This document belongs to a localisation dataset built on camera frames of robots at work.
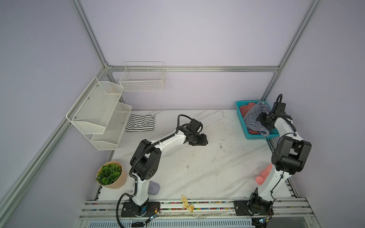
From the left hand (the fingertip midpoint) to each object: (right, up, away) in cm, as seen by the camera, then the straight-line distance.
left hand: (204, 142), depth 89 cm
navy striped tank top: (+38, +14, +18) cm, 45 cm away
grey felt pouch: (-30, -24, -10) cm, 40 cm away
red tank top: (+36, +24, +23) cm, 49 cm away
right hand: (+40, +16, +6) cm, 43 cm away
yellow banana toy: (-9, -31, -17) cm, 37 cm away
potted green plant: (-52, -15, -14) cm, 55 cm away
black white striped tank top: (-49, +12, +22) cm, 55 cm away
